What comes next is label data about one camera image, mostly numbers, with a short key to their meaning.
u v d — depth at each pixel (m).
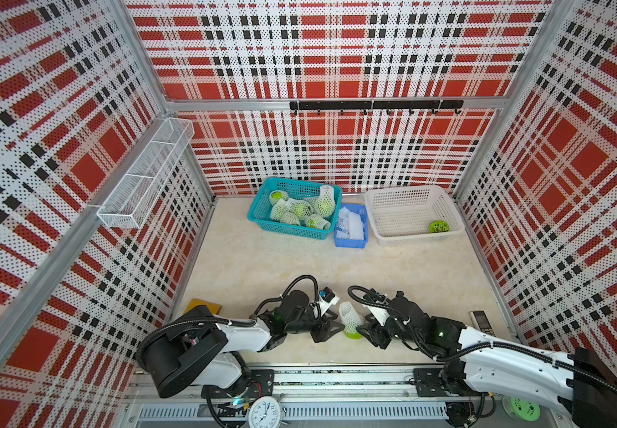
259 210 1.08
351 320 0.76
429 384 0.74
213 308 0.91
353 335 0.78
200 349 0.44
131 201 0.93
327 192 1.02
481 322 0.83
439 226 1.01
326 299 0.73
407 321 0.57
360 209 1.11
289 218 1.05
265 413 0.66
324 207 1.03
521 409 0.66
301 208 1.08
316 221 1.02
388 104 0.89
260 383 0.73
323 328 0.72
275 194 1.14
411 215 1.15
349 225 1.07
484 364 0.51
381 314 0.68
